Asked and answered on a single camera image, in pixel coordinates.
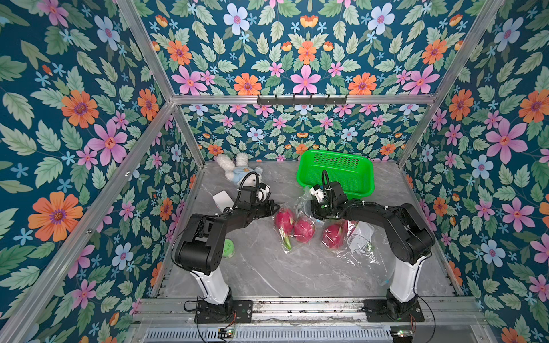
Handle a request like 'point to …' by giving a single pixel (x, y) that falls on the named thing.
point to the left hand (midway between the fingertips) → (282, 205)
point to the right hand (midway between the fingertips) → (306, 207)
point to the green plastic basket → (356, 175)
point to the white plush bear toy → (236, 168)
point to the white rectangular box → (223, 201)
